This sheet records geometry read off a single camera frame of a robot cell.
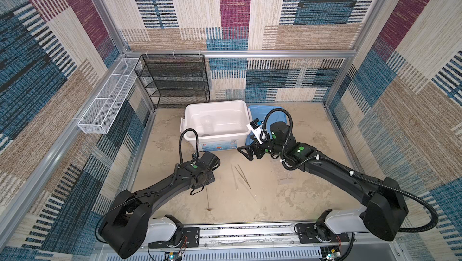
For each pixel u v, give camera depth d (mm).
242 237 752
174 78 1083
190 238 731
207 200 804
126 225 407
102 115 919
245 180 893
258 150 676
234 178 893
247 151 680
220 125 1053
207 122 1055
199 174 606
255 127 664
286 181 871
